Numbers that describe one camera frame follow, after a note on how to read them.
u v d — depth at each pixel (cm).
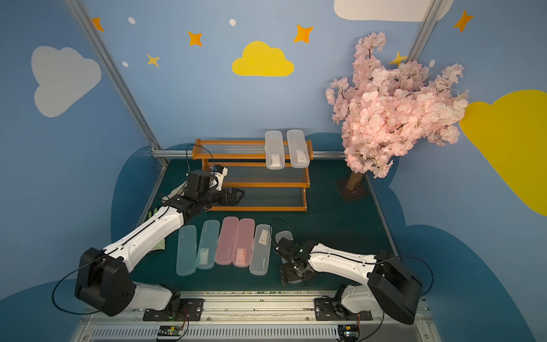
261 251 88
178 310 71
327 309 75
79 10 69
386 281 42
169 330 72
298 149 85
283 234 92
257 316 74
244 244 91
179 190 65
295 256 62
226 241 91
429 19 71
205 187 65
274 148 87
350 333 73
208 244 89
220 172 74
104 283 41
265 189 80
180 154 124
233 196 75
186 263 84
